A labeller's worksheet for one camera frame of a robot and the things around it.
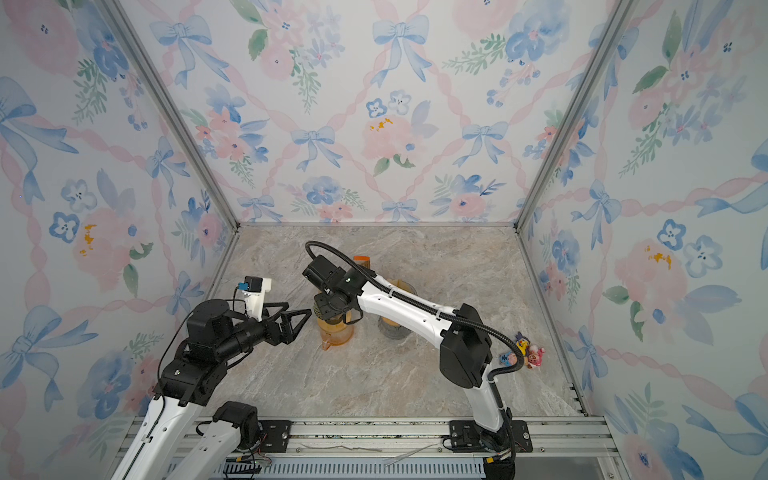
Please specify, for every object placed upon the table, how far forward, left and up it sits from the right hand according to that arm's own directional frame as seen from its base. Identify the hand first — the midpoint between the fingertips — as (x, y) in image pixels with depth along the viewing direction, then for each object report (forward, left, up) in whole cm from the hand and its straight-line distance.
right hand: (328, 302), depth 82 cm
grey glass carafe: (-3, -17, -11) cm, 21 cm away
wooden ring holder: (-5, -1, -5) cm, 7 cm away
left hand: (-7, +4, +10) cm, 13 cm away
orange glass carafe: (-6, -2, -6) cm, 9 cm away
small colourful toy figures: (-8, -58, -13) cm, 60 cm away
